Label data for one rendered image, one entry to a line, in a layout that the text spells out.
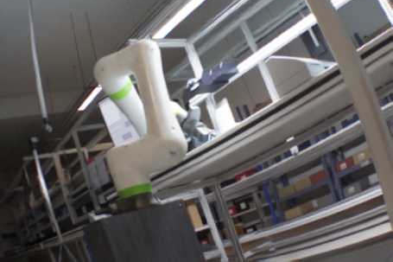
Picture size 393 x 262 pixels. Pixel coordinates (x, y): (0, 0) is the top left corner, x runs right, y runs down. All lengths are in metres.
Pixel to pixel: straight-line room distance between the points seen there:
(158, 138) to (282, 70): 0.47
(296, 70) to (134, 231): 0.74
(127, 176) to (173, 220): 0.21
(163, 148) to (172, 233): 0.29
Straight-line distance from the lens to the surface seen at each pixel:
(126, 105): 1.75
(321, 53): 3.59
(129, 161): 1.41
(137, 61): 1.57
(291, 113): 1.38
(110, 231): 1.27
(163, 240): 1.34
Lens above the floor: 0.71
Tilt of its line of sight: 14 degrees up
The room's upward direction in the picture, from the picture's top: 19 degrees counter-clockwise
